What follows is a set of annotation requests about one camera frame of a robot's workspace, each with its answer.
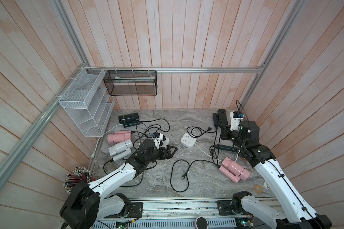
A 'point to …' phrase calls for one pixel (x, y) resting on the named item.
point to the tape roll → (255, 189)
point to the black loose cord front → (189, 165)
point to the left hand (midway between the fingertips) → (172, 151)
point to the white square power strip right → (188, 140)
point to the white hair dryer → (121, 150)
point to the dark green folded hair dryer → (129, 120)
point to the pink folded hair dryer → (118, 136)
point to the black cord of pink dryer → (133, 131)
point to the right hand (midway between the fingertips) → (220, 124)
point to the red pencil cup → (80, 173)
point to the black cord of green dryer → (160, 119)
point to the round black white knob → (201, 223)
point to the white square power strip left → (166, 142)
